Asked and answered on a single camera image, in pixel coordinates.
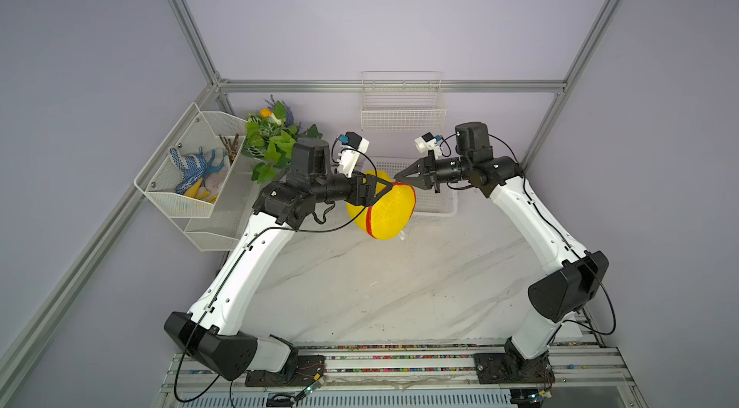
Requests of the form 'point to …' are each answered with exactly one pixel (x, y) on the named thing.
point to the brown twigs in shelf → (231, 147)
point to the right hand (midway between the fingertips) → (398, 182)
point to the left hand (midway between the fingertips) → (381, 183)
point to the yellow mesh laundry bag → (390, 213)
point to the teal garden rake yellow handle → (210, 168)
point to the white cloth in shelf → (214, 182)
